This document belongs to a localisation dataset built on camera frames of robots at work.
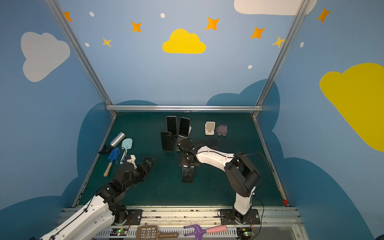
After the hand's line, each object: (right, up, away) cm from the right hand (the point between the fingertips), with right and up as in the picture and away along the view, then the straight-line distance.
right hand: (187, 161), depth 90 cm
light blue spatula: (-42, +9, +12) cm, 45 cm away
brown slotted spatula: (-16, -30, -19) cm, 39 cm away
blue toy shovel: (-49, +2, +7) cm, 49 cm away
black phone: (-12, +23, +17) cm, 31 cm away
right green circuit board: (+29, -31, -19) cm, 46 cm away
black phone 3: (+1, -7, -4) cm, 8 cm away
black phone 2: (-2, +20, +14) cm, 25 cm away
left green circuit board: (-32, -30, -19) cm, 48 cm away
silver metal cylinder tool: (-49, +12, +11) cm, 52 cm away
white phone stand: (+16, +20, +17) cm, 31 cm away
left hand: (-16, +1, -11) cm, 19 cm away
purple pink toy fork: (+7, -29, -19) cm, 36 cm away
